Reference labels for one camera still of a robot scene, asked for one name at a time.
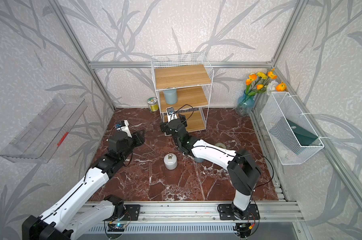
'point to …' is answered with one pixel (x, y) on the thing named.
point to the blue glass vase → (245, 104)
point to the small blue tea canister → (198, 160)
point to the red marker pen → (62, 140)
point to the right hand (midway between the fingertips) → (170, 116)
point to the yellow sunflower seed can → (153, 104)
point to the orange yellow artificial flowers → (259, 83)
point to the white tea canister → (170, 161)
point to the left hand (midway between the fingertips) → (141, 131)
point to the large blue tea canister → (171, 96)
